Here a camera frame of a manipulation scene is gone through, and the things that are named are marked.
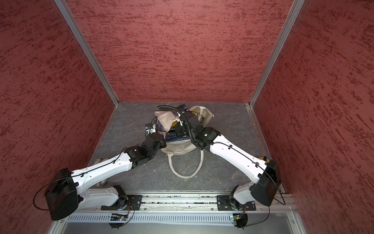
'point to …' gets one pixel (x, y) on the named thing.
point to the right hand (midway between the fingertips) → (177, 126)
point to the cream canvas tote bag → (163, 118)
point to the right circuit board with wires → (241, 220)
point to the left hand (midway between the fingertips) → (162, 139)
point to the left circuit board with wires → (117, 220)
